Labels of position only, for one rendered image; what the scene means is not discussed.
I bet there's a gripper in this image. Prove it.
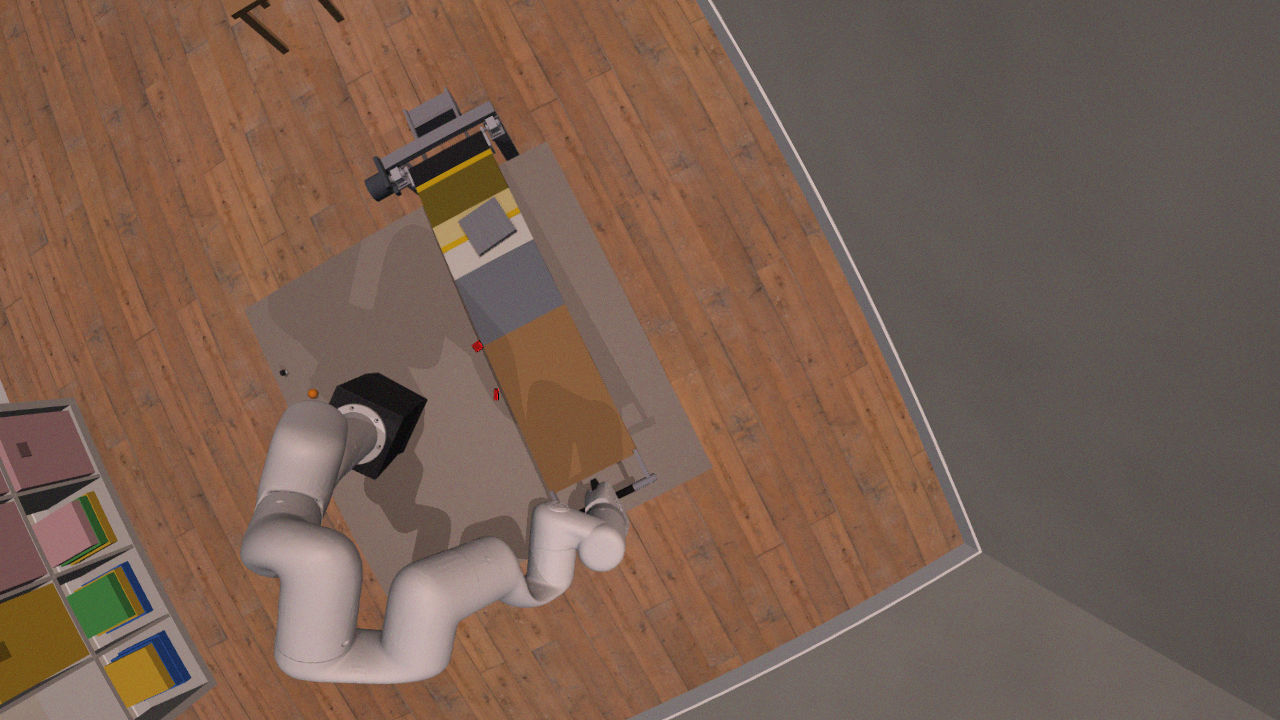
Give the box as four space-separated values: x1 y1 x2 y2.
585 478 630 536

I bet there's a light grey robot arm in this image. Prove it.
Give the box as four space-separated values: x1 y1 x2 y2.
239 400 626 684

